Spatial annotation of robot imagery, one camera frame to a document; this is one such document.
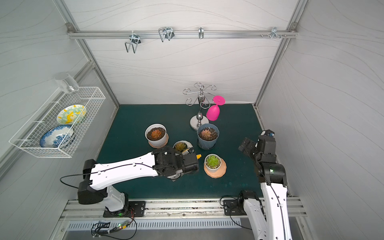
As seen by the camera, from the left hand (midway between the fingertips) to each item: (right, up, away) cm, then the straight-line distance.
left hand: (174, 167), depth 68 cm
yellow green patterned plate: (-50, +25, +2) cm, 56 cm away
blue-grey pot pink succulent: (+17, +12, +23) cm, 31 cm away
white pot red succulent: (-14, +12, +23) cm, 30 cm away
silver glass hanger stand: (+15, +34, +21) cm, 42 cm away
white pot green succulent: (+19, -1, +10) cm, 21 cm away
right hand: (+38, +10, +4) cm, 39 cm away
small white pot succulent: (+2, +6, +20) cm, 21 cm away
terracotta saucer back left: (-13, +4, +28) cm, 31 cm away
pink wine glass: (+21, +27, +26) cm, 43 cm away
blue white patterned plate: (-49, +15, -5) cm, 52 cm away
